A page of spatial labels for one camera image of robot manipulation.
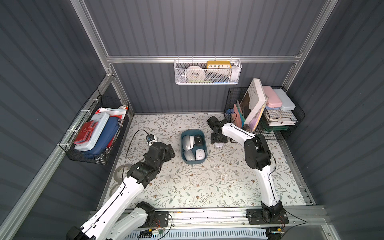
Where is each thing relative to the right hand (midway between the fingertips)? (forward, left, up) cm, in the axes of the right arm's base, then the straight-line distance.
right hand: (221, 143), depth 101 cm
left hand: (-17, +34, +20) cm, 43 cm away
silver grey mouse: (-10, +22, +1) cm, 24 cm away
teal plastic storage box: (-3, +19, 0) cm, 19 cm away
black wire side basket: (+3, +70, +33) cm, 77 cm away
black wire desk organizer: (+5, -35, +8) cm, 36 cm away
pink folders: (+20, -12, +5) cm, 24 cm away
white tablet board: (+11, -16, +28) cm, 34 cm away
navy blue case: (-16, +58, +31) cm, 68 cm away
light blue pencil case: (+16, -41, +21) cm, 49 cm away
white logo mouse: (-10, +15, +2) cm, 18 cm away
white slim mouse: (-2, +23, +3) cm, 23 cm away
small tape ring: (+9, -31, +19) cm, 37 cm away
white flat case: (-10, +61, +35) cm, 71 cm away
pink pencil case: (+17, -31, +24) cm, 42 cm away
